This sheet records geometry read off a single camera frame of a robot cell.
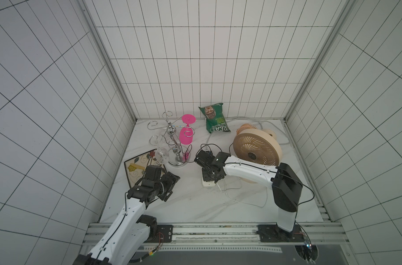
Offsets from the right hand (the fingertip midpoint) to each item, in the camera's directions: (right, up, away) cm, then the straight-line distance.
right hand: (203, 179), depth 84 cm
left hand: (-14, -2, -4) cm, 15 cm away
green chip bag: (+8, +33, +25) cm, 42 cm away
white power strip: (+2, -3, +1) cm, 4 cm away
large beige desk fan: (+25, +19, -13) cm, 34 cm away
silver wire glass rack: (-15, +10, +14) cm, 23 cm away
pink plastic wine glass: (-9, +24, +2) cm, 26 cm away
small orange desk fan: (+29, +29, +25) cm, 48 cm away
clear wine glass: (-22, +13, +1) cm, 25 cm away
